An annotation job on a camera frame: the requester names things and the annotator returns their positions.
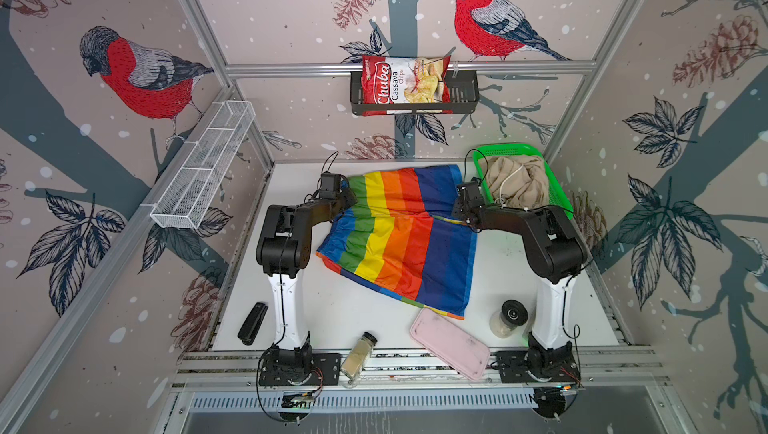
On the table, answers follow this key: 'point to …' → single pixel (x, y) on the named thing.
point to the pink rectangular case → (450, 344)
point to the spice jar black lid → (356, 359)
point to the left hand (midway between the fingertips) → (351, 197)
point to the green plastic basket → (558, 195)
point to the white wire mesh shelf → (184, 204)
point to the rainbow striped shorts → (401, 237)
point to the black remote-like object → (253, 324)
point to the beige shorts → (518, 181)
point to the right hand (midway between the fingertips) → (459, 210)
